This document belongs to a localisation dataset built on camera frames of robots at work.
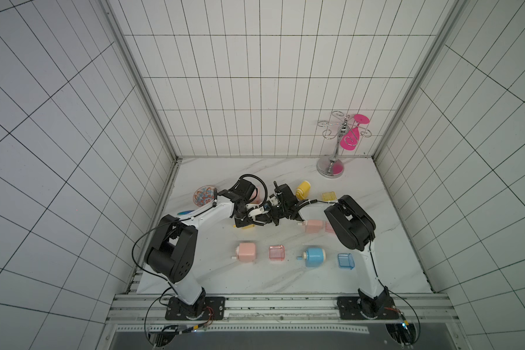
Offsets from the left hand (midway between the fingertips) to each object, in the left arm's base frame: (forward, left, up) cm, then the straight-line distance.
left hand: (241, 218), depth 90 cm
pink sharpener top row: (-1, -8, +16) cm, 17 cm away
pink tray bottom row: (-13, -15, -5) cm, 21 cm away
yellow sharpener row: (-6, -3, +4) cm, 8 cm away
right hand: (+4, -6, -2) cm, 7 cm away
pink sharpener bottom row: (-15, -3, +2) cm, 16 cm away
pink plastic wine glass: (+41, -54, +10) cm, 68 cm away
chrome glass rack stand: (+33, -46, -3) cm, 57 cm away
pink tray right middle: (-17, -28, +27) cm, 42 cm away
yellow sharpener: (+13, -28, +2) cm, 31 cm away
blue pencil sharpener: (-17, -29, +3) cm, 33 cm away
